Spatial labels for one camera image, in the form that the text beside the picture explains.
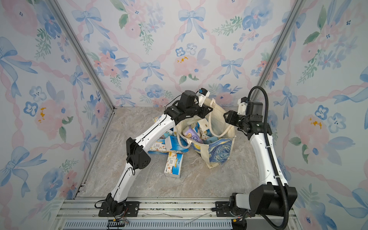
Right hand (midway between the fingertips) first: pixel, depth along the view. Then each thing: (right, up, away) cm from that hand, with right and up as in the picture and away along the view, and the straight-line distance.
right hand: (229, 114), depth 77 cm
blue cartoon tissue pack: (-31, -29, +6) cm, 42 cm away
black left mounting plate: (-51, -49, -4) cm, 71 cm away
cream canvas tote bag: (-8, -20, -1) cm, 22 cm away
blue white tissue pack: (-12, -7, +15) cm, 20 cm away
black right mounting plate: (+9, -50, -7) cm, 51 cm away
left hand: (-8, +4, +2) cm, 9 cm away
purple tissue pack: (-20, -12, +3) cm, 23 cm away
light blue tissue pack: (-9, -15, +8) cm, 19 cm away
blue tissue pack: (-32, -17, +8) cm, 37 cm away
